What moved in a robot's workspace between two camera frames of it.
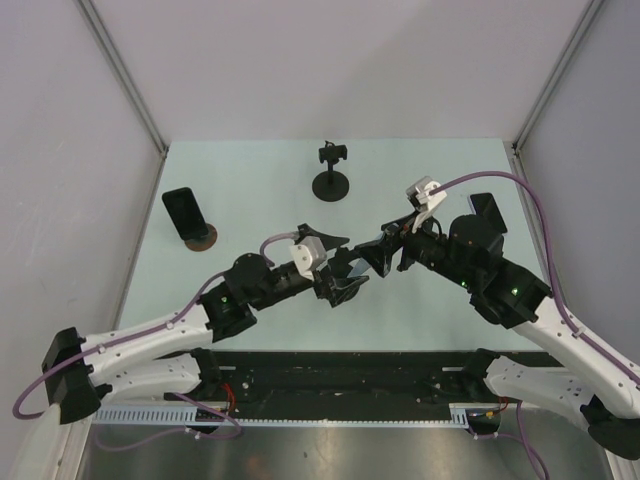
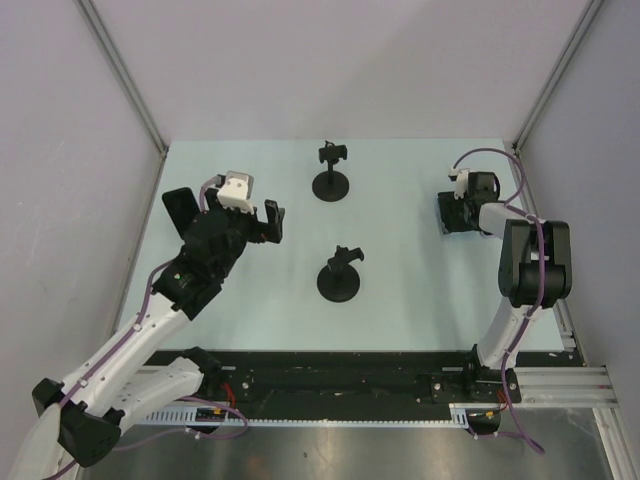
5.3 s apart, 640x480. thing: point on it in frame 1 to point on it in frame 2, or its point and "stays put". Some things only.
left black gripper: [339, 295] to [272, 230]
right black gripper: [380, 252] to [448, 205]
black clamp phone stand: [331, 185] stays put
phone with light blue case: [358, 265] to [460, 214]
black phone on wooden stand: [186, 213] stays put
